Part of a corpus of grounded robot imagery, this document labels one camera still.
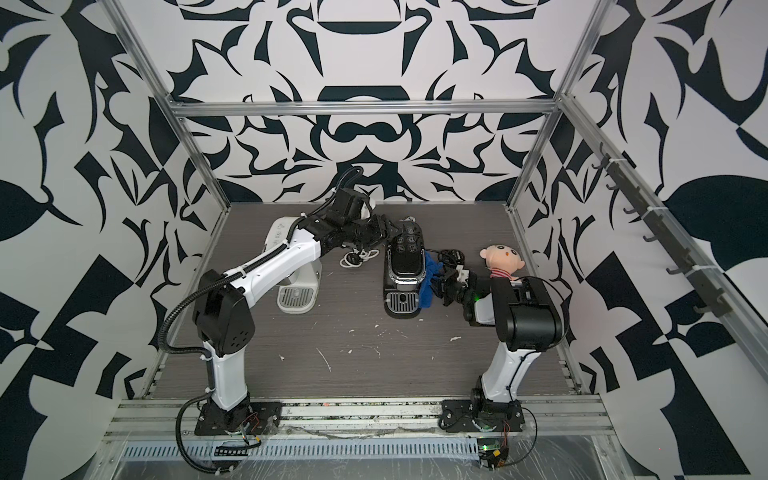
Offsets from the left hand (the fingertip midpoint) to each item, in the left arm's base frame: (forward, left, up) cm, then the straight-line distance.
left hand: (396, 229), depth 83 cm
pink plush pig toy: (-1, -34, -16) cm, 37 cm away
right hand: (-3, -9, -17) cm, 20 cm away
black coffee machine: (-13, -1, -1) cm, 13 cm away
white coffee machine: (-8, +30, -21) cm, 38 cm away
